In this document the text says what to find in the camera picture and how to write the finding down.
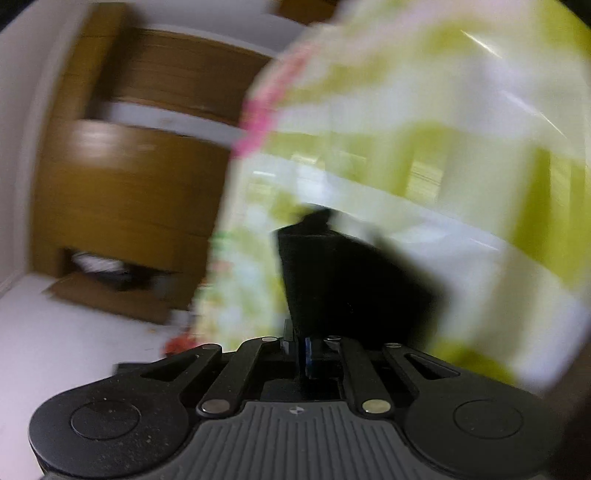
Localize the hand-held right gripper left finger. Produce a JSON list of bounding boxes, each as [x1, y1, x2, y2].
[[139, 318, 298, 418]]

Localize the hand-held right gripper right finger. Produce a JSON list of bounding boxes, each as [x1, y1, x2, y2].
[[302, 336, 462, 418]]

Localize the black pants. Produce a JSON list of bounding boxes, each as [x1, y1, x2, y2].
[[276, 208, 451, 370]]

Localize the wooden wardrobe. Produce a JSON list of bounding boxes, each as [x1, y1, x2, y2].
[[30, 0, 342, 324]]

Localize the green checkered printed blanket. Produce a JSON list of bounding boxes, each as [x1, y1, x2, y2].
[[189, 0, 591, 393]]

